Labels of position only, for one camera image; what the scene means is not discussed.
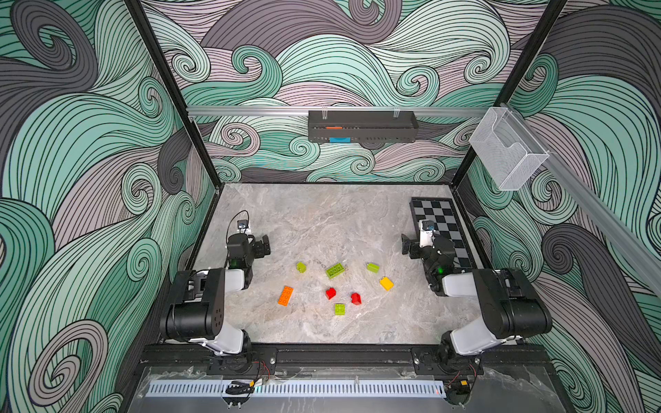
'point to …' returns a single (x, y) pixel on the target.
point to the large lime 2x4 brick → (334, 271)
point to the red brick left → (330, 292)
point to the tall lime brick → (370, 267)
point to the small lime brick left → (300, 267)
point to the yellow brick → (386, 283)
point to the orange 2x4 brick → (286, 295)
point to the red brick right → (356, 298)
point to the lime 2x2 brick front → (339, 309)
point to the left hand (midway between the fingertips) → (253, 236)
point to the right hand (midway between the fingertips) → (419, 234)
